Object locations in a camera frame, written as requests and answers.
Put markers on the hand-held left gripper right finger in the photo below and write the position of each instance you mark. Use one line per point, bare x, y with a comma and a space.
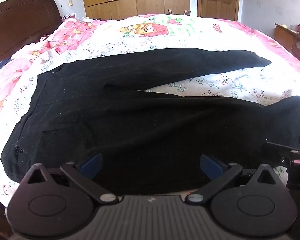
209, 165

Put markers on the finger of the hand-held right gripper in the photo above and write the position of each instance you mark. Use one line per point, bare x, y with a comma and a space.
281, 148

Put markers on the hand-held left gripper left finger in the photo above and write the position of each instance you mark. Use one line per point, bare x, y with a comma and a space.
92, 164

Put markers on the black pants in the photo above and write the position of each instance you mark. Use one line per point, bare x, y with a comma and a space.
130, 120

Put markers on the wooden side table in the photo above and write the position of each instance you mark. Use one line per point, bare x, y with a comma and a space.
291, 38

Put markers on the floral printed blanket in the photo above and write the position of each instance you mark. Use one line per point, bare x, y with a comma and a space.
165, 30

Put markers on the dark wooden headboard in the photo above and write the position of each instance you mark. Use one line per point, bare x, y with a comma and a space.
17, 22

